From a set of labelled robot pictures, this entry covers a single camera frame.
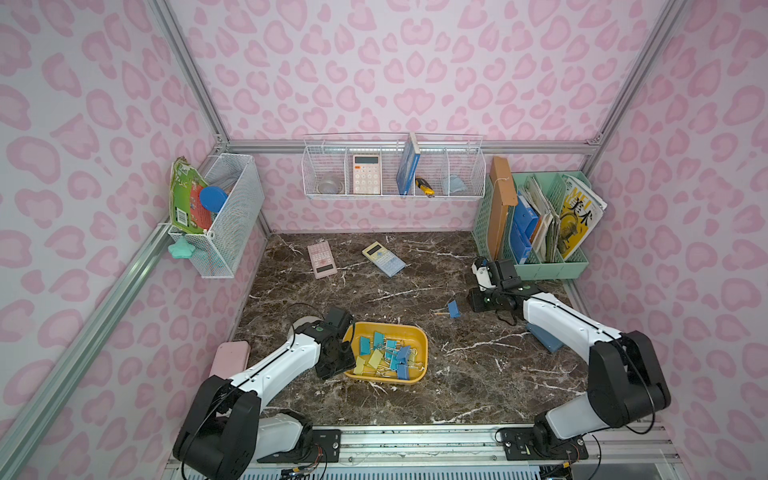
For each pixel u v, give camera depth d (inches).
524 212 38.1
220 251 28.7
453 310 37.7
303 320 37.7
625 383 17.1
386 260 43.2
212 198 29.7
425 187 36.7
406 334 35.5
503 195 32.9
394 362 32.8
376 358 33.7
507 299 25.7
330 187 37.6
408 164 34.5
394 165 38.6
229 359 33.8
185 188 27.9
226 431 15.9
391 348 33.8
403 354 32.5
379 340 35.5
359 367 33.5
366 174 37.0
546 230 37.2
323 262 43.3
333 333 27.1
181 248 25.0
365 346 35.3
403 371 32.3
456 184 39.6
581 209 38.5
